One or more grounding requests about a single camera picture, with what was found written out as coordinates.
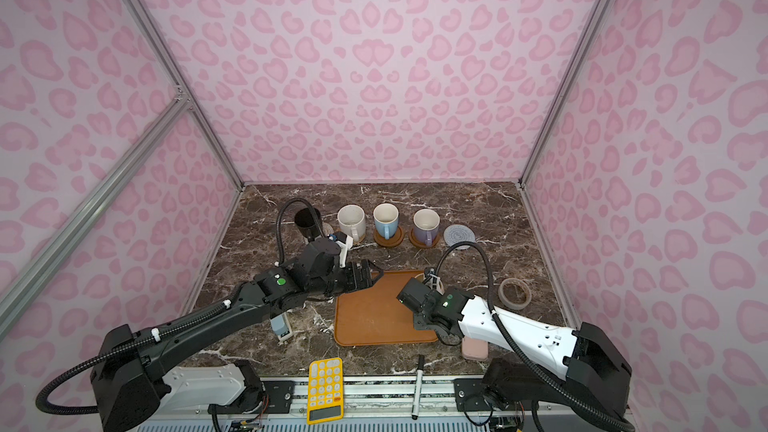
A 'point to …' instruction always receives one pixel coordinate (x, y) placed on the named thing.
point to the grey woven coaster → (456, 233)
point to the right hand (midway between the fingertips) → (424, 316)
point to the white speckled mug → (352, 221)
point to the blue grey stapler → (282, 326)
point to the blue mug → (386, 217)
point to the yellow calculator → (325, 394)
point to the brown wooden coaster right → (418, 243)
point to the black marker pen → (418, 387)
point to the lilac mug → (426, 226)
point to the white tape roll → (514, 293)
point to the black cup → (306, 223)
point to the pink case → (475, 348)
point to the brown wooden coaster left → (393, 241)
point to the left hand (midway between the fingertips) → (376, 273)
